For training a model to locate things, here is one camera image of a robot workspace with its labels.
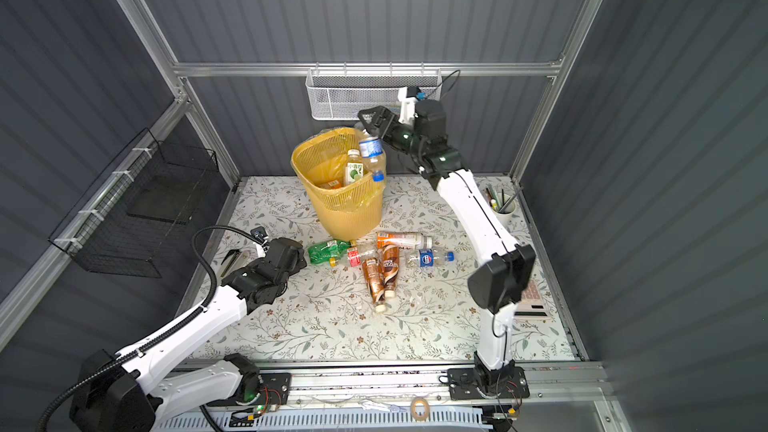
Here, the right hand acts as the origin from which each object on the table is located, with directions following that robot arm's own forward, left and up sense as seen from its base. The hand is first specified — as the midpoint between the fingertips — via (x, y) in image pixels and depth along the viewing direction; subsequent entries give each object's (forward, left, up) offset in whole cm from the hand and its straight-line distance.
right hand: (370, 123), depth 71 cm
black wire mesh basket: (-18, +59, -14) cm, 63 cm away
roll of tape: (-53, -13, -44) cm, 70 cm away
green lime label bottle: (+10, +8, -24) cm, 27 cm away
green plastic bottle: (-11, +18, -41) cm, 46 cm away
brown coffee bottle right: (-18, -4, -39) cm, 43 cm away
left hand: (-19, +26, -29) cm, 44 cm away
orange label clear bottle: (+10, +16, -31) cm, 36 cm away
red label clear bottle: (-14, +8, -38) cm, 41 cm away
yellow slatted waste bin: (-7, +8, -20) cm, 23 cm away
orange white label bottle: (-8, -8, -39) cm, 41 cm away
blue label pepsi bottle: (-15, -15, -39) cm, 44 cm away
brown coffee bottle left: (-20, +1, -40) cm, 44 cm away
